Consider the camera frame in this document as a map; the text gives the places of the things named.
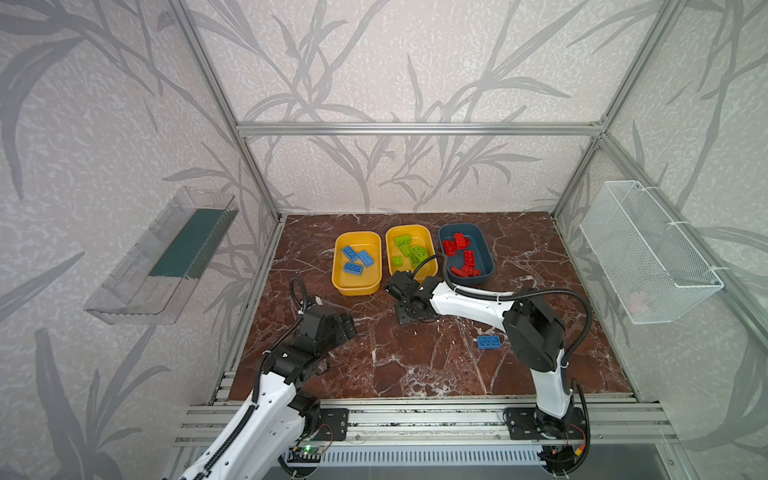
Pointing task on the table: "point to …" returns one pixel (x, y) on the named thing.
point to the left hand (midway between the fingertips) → (347, 316)
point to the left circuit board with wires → (309, 450)
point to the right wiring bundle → (562, 459)
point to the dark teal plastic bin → (484, 259)
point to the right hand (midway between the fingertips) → (407, 305)
